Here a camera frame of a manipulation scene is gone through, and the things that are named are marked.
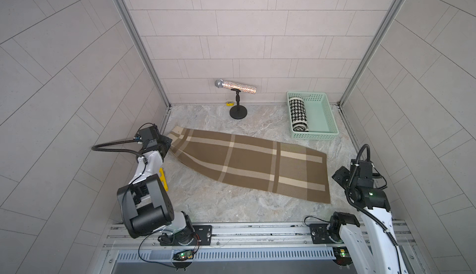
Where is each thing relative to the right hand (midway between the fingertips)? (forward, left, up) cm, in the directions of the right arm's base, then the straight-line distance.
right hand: (337, 172), depth 79 cm
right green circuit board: (-28, +6, -9) cm, 30 cm away
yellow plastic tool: (+4, +78, -4) cm, 78 cm away
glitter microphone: (+44, +43, +16) cm, 64 cm away
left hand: (+21, +77, +5) cm, 80 cm away
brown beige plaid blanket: (+6, +17, -8) cm, 20 cm away
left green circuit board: (-25, +64, -4) cm, 69 cm away
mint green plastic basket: (+35, -6, -7) cm, 36 cm away
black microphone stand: (+44, +43, -5) cm, 62 cm away
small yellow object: (+51, +48, -4) cm, 70 cm away
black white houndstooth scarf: (+36, +8, -1) cm, 37 cm away
